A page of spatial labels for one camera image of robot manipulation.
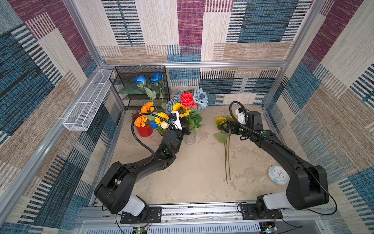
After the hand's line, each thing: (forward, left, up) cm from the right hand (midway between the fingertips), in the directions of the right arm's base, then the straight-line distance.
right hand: (229, 127), depth 87 cm
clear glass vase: (0, +23, -12) cm, 26 cm away
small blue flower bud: (-7, +41, +12) cm, 43 cm away
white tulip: (-8, +35, +13) cm, 38 cm away
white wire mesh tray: (+8, +91, +2) cm, 91 cm away
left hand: (-1, +25, +12) cm, 27 cm away
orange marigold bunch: (-7, +45, +17) cm, 49 cm away
